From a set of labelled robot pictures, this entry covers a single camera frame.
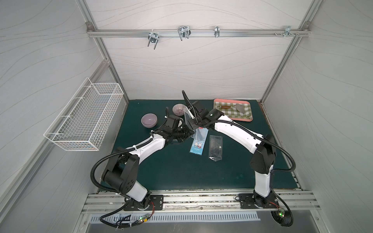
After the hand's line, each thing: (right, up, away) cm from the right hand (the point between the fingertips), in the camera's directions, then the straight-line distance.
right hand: (193, 118), depth 84 cm
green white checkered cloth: (+33, +4, +27) cm, 43 cm away
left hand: (+1, -9, 0) cm, 9 cm away
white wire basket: (-54, -2, -17) cm, 57 cm away
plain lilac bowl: (-32, -2, +20) cm, 38 cm away
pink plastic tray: (+35, +14, +35) cm, 52 cm away
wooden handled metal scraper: (+39, +8, +31) cm, 50 cm away
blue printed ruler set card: (+3, -19, +9) cm, 21 cm away
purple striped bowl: (-11, +6, +26) cm, 29 cm away
